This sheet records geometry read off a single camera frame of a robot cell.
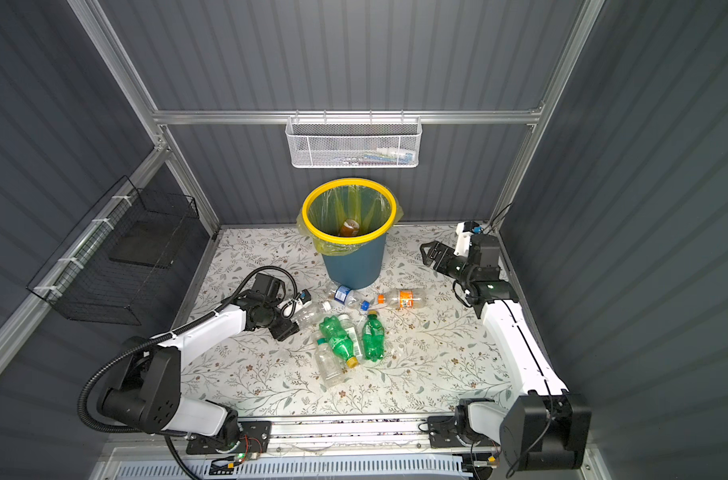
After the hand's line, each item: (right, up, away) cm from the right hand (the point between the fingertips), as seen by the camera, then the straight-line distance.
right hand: (436, 252), depth 79 cm
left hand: (-43, -20, +11) cm, 49 cm away
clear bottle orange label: (-7, -15, +14) cm, 22 cm away
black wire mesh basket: (-82, -5, -9) cm, 83 cm away
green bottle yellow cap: (-29, -21, +5) cm, 36 cm away
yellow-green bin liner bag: (-31, +15, +17) cm, 38 cm away
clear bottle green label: (-30, -32, +7) cm, 45 cm away
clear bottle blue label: (-26, -14, +15) cm, 32 cm away
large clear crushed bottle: (-37, -20, +10) cm, 43 cm away
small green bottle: (-17, -25, +9) cm, 32 cm away
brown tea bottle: (-25, +8, +22) cm, 35 cm away
